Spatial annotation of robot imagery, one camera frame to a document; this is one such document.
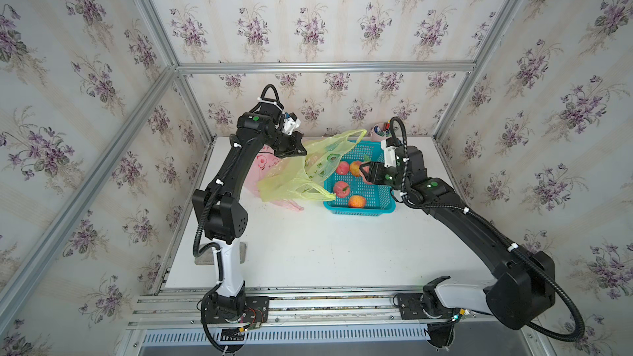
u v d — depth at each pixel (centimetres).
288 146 73
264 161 108
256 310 72
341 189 96
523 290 39
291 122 78
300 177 78
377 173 69
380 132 107
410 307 73
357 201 91
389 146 70
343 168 102
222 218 51
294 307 75
